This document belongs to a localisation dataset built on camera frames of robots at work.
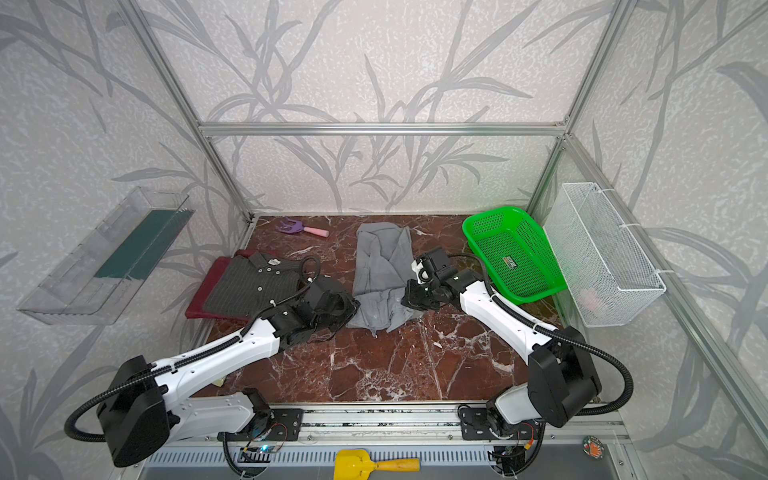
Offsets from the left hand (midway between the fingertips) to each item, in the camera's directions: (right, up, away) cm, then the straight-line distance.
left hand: (368, 294), depth 81 cm
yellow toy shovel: (-1, -36, -13) cm, 39 cm away
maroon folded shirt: (-55, -6, +11) cm, 57 cm away
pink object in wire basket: (+56, -1, -7) cm, 57 cm away
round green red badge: (+55, -35, -10) cm, 66 cm away
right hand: (+9, 0, +2) cm, 9 cm away
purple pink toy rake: (-34, +20, +36) cm, 53 cm away
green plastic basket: (+51, +10, +28) cm, 59 cm away
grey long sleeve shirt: (+3, +8, +21) cm, 23 cm away
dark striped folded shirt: (-40, 0, +13) cm, 42 cm away
